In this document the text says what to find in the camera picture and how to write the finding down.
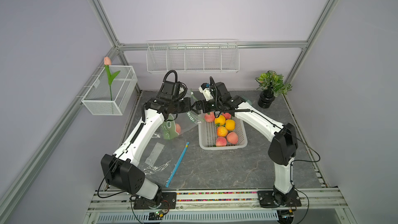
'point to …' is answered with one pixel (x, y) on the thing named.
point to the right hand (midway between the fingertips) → (196, 105)
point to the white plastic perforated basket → (208, 135)
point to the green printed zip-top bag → (186, 120)
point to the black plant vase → (267, 97)
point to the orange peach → (222, 131)
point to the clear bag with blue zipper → (161, 157)
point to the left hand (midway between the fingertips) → (191, 106)
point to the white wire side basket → (97, 98)
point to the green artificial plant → (271, 80)
